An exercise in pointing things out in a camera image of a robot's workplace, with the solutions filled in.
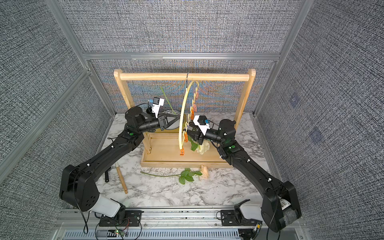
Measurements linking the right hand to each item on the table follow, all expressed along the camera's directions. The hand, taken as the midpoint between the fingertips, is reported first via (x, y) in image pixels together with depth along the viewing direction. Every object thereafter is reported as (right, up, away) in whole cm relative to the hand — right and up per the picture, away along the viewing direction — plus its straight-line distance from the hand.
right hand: (186, 122), depth 68 cm
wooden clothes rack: (-18, -16, +34) cm, 42 cm away
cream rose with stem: (+8, -13, +10) cm, 18 cm away
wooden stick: (-39, -31, +20) cm, 54 cm away
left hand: (-2, +3, +1) cm, 4 cm away
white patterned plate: (-7, +2, +2) cm, 7 cm away
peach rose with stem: (0, -29, +18) cm, 34 cm away
